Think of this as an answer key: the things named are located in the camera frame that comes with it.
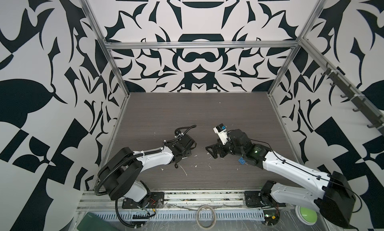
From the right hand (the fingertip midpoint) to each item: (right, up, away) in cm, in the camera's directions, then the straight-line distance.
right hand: (212, 143), depth 78 cm
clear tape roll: (-5, -34, -11) cm, 37 cm away
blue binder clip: (+9, -3, -18) cm, 20 cm away
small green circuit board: (+27, -33, -7) cm, 43 cm away
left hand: (-13, -5, +11) cm, 18 cm away
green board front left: (-56, -33, -9) cm, 65 cm away
